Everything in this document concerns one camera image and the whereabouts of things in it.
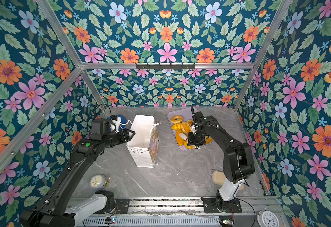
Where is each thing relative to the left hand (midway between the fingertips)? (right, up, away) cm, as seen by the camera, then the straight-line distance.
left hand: (133, 130), depth 72 cm
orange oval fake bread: (+25, -6, +22) cm, 34 cm away
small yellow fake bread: (+22, +1, +32) cm, 39 cm away
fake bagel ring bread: (+23, +6, +36) cm, 42 cm away
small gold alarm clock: (-21, -29, +6) cm, 37 cm away
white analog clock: (+67, -43, -5) cm, 79 cm away
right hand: (+31, -9, +14) cm, 35 cm away
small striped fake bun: (+29, -10, +21) cm, 37 cm away
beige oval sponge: (+47, -28, +9) cm, 55 cm away
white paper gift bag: (+7, -8, -5) cm, 11 cm away
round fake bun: (+36, -3, -14) cm, 39 cm away
